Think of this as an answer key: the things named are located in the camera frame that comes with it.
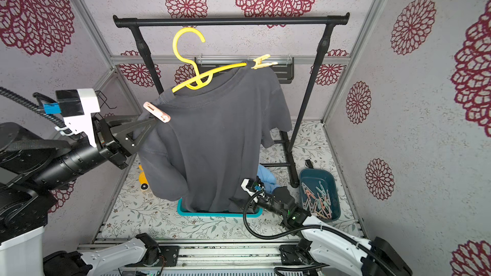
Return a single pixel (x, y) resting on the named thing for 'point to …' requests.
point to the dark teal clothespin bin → (311, 177)
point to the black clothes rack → (289, 138)
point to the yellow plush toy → (142, 179)
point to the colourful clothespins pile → (318, 204)
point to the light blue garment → (268, 179)
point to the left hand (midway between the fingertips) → (151, 122)
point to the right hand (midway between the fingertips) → (236, 186)
